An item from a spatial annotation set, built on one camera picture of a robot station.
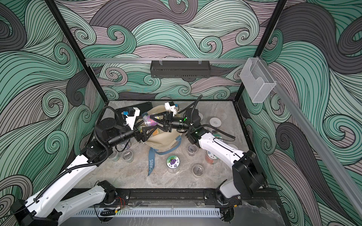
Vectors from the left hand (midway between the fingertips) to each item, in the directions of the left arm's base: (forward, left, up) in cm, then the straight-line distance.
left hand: (151, 120), depth 64 cm
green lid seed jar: (-7, -32, -27) cm, 42 cm away
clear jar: (-5, +18, -29) cm, 34 cm away
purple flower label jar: (-10, -10, -26) cm, 30 cm away
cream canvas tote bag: (+6, -5, -32) cm, 33 cm away
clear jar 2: (0, -22, -29) cm, 36 cm away
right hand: (-2, 0, +1) cm, 2 cm away
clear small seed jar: (-13, -24, -29) cm, 40 cm away
